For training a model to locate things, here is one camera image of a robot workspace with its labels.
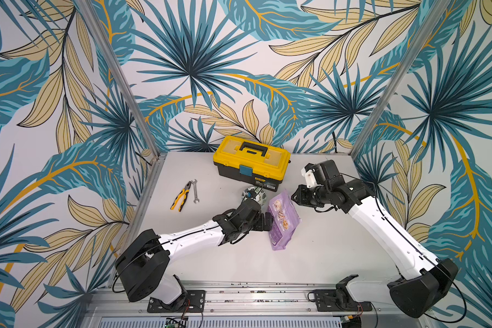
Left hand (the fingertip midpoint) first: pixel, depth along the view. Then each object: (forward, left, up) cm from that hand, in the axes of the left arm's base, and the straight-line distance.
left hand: (263, 220), depth 82 cm
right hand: (+1, -6, +12) cm, 13 cm away
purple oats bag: (-2, -7, +4) cm, 8 cm away
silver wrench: (+16, +31, -11) cm, 37 cm away
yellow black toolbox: (+26, +3, +5) cm, 27 cm away
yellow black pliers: (+18, +38, -9) cm, 43 cm away
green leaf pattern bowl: (+5, +4, +12) cm, 14 cm away
